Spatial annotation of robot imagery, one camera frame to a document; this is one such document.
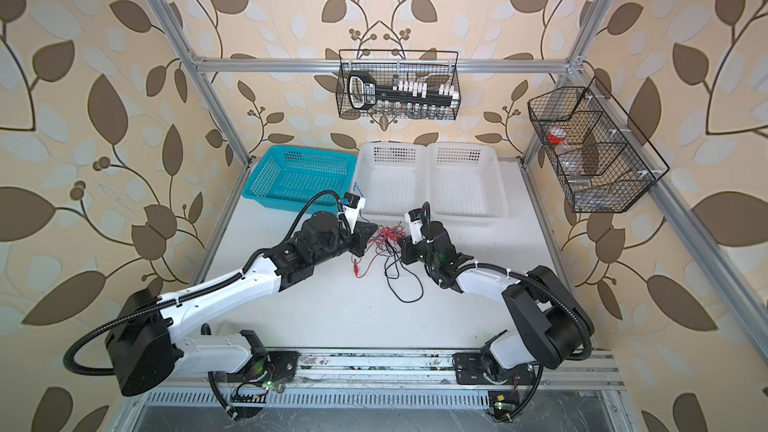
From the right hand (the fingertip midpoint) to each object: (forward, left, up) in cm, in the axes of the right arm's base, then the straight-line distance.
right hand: (400, 242), depth 88 cm
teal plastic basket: (+35, +42, -7) cm, 55 cm away
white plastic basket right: (+31, -27, -9) cm, 42 cm away
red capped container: (+17, -43, +25) cm, 53 cm away
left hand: (-3, +6, +14) cm, 16 cm away
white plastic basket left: (+33, +2, -8) cm, 34 cm away
